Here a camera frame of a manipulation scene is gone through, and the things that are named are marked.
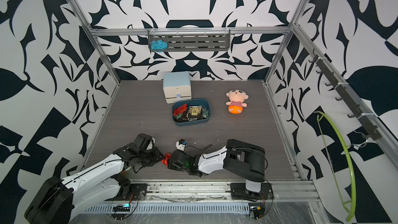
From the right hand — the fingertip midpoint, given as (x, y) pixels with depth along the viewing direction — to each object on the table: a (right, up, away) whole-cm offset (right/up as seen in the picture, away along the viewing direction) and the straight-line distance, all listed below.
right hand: (163, 161), depth 82 cm
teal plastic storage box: (+11, +24, +15) cm, 30 cm away
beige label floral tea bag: (+16, +25, +15) cm, 33 cm away
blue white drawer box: (+4, +40, +17) cm, 44 cm away
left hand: (-1, +2, +3) cm, 4 cm away
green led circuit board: (-17, -18, -9) cm, 26 cm away
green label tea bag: (+22, +23, +18) cm, 37 cm away
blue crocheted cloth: (-5, +63, +10) cm, 64 cm away
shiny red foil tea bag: (+6, +25, +17) cm, 31 cm away
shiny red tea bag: (+2, +2, +2) cm, 3 cm away
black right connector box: (+45, -18, -10) cm, 50 cm away
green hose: (+69, +10, -30) cm, 76 cm away
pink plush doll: (+43, +33, +21) cm, 58 cm away
